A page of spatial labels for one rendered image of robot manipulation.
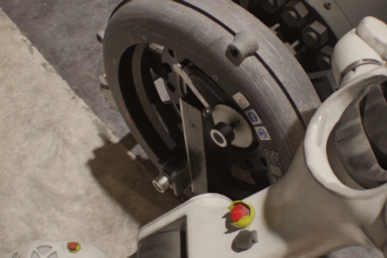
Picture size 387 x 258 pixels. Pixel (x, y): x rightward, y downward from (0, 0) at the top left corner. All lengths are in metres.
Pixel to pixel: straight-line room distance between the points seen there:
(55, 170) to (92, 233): 0.37
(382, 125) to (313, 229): 0.16
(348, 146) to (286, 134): 0.39
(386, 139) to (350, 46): 0.23
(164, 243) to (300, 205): 0.31
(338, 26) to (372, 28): 0.47
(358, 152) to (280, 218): 0.16
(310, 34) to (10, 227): 1.37
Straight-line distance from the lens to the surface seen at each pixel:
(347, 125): 0.49
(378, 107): 0.49
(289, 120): 0.84
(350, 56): 0.65
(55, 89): 2.26
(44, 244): 1.31
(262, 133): 0.88
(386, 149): 0.47
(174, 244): 0.75
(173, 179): 1.18
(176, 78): 1.26
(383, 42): 0.68
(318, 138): 0.51
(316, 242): 0.56
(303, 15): 1.12
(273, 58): 0.84
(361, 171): 0.47
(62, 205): 1.80
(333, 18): 1.15
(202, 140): 1.04
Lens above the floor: 1.46
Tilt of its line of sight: 49 degrees down
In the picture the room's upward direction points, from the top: 6 degrees counter-clockwise
